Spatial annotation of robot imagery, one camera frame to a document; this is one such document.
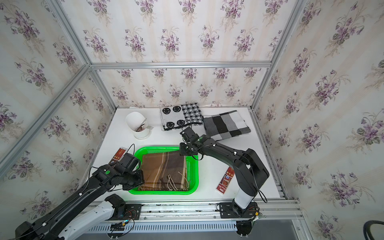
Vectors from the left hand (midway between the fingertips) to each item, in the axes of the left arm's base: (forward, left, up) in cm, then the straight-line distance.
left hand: (147, 183), depth 75 cm
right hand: (+18, -17, +1) cm, 25 cm away
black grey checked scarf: (+41, -47, -4) cm, 63 cm away
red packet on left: (+19, +23, -8) cm, 31 cm away
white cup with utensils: (+37, +13, +3) cm, 39 cm away
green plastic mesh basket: (+12, -24, -7) cm, 27 cm away
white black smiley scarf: (+48, -11, -3) cm, 49 cm away
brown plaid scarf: (+6, -8, -1) cm, 10 cm away
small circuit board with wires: (-17, +13, -10) cm, 24 cm away
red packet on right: (0, -40, -6) cm, 40 cm away
